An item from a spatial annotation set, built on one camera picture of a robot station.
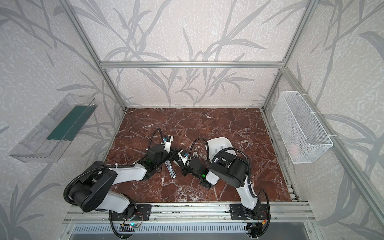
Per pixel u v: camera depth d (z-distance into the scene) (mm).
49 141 640
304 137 608
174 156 789
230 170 513
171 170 867
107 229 770
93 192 431
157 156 706
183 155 782
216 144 970
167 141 775
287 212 757
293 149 736
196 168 706
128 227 717
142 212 729
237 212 734
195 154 908
